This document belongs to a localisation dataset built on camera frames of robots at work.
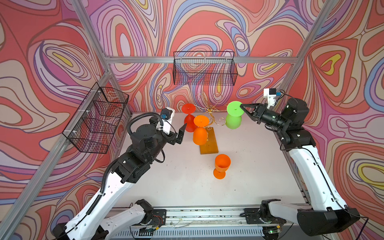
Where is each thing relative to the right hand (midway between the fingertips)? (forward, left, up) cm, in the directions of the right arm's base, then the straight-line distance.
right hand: (240, 110), depth 63 cm
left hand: (-4, +27, 0) cm, 28 cm away
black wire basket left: (+8, +73, -14) cm, 75 cm away
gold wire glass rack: (+7, +9, -40) cm, 42 cm away
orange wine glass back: (-9, +5, -30) cm, 32 cm away
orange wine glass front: (0, +17, -18) cm, 25 cm away
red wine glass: (+11, +22, -9) cm, 26 cm away
